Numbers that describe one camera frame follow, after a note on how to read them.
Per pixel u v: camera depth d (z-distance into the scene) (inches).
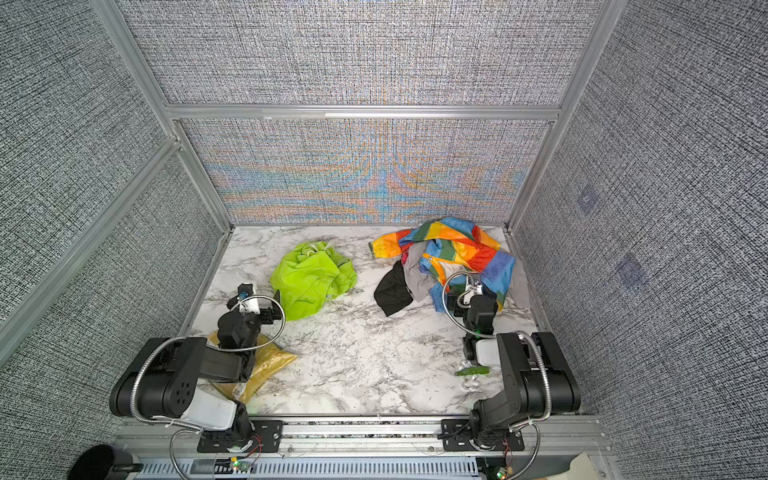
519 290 38.7
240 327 27.2
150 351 17.9
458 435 28.1
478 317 27.3
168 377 17.8
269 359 31.4
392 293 38.8
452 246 38.7
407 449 28.8
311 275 36.4
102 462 25.3
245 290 29.5
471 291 30.7
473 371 32.2
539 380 17.5
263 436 28.9
